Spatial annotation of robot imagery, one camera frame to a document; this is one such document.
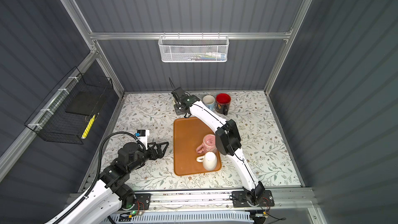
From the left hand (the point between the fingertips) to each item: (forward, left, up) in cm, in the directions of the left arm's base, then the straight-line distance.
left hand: (162, 143), depth 76 cm
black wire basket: (+11, +43, +13) cm, 46 cm away
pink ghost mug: (0, -24, -4) cm, 24 cm away
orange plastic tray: (+13, -12, -14) cm, 23 cm away
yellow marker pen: (+4, +31, +12) cm, 34 cm away
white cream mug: (-8, -23, -6) cm, 25 cm away
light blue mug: (+31, -26, -4) cm, 41 cm away
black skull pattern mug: (+31, -36, -5) cm, 48 cm away
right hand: (+25, -9, -3) cm, 27 cm away
